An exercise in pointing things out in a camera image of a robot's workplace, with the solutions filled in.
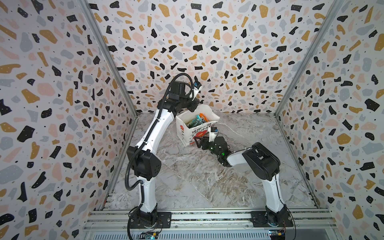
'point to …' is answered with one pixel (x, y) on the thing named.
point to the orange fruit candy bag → (201, 115)
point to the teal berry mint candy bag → (195, 122)
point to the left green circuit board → (148, 235)
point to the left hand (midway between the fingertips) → (199, 96)
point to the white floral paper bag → (187, 136)
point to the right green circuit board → (277, 234)
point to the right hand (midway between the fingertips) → (196, 135)
